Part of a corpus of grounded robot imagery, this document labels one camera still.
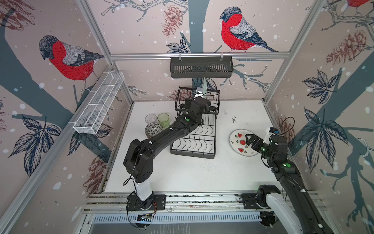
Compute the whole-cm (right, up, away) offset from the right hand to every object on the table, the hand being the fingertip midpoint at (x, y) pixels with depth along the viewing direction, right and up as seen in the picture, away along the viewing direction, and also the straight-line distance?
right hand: (251, 139), depth 79 cm
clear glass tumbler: (-63, +10, +25) cm, 69 cm away
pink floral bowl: (-60, +3, +19) cm, 63 cm away
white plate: (-2, -6, +16) cm, 17 cm away
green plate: (-26, +29, +1) cm, 39 cm away
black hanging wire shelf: (-26, +49, +27) cm, 61 cm away
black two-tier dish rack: (-27, -5, +15) cm, 31 cm away
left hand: (-29, +23, +1) cm, 37 cm away
